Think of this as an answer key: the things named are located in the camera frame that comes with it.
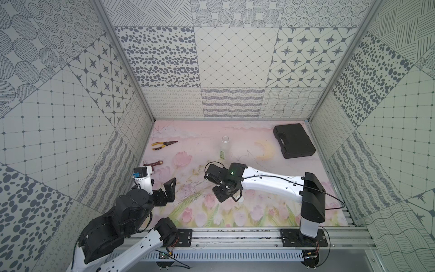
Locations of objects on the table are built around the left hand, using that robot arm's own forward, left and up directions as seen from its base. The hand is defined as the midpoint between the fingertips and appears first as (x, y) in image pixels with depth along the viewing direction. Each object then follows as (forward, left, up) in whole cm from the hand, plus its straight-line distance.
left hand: (163, 178), depth 61 cm
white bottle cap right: (-4, -29, -8) cm, 30 cm away
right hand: (+2, -22, -20) cm, 30 cm away
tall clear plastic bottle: (+28, -22, -20) cm, 40 cm away
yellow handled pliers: (+37, +17, -29) cm, 50 cm away
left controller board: (-22, +3, -33) cm, 40 cm away
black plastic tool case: (+39, -65, -25) cm, 80 cm away
